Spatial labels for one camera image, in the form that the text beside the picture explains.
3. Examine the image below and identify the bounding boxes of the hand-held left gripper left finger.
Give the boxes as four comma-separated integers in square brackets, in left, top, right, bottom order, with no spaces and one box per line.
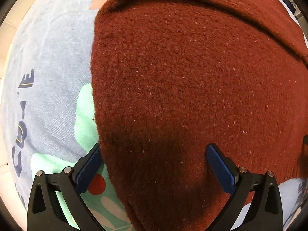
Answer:
[27,143,106,231]

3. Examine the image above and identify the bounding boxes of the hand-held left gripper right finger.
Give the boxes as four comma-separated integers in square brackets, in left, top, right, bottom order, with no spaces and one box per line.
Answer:
[204,143,284,231]

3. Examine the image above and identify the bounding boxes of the dark red knit sweater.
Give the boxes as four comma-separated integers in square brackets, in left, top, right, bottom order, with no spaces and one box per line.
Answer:
[90,0,308,231]

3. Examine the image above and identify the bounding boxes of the blue printed bed sheet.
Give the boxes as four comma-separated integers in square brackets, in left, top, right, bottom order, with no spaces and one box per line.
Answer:
[0,0,308,231]

